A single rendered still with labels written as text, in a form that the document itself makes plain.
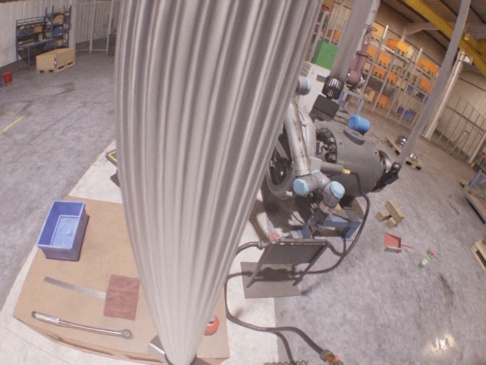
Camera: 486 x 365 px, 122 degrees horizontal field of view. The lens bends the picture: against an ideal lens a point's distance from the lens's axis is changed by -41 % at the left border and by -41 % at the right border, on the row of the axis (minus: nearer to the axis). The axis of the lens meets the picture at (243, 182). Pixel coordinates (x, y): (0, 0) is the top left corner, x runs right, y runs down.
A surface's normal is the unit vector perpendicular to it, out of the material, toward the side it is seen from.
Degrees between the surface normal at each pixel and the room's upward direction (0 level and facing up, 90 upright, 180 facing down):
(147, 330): 0
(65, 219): 0
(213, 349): 0
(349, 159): 52
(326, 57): 90
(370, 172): 67
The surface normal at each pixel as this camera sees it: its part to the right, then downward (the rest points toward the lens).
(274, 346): 0.23, -0.77
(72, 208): 0.24, 0.64
